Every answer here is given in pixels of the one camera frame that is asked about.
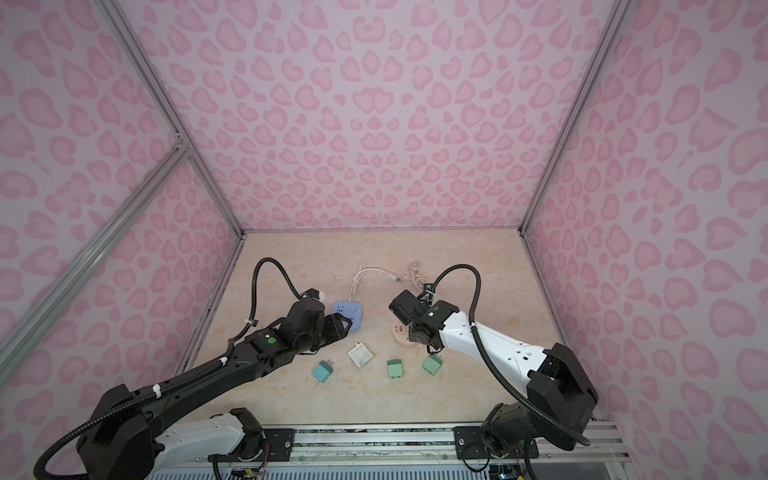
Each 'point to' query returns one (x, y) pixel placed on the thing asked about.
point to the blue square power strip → (350, 309)
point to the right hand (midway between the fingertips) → (424, 328)
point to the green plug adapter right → (432, 364)
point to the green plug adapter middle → (395, 369)
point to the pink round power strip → (401, 335)
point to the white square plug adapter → (360, 354)
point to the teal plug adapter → (323, 370)
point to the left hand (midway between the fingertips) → (355, 329)
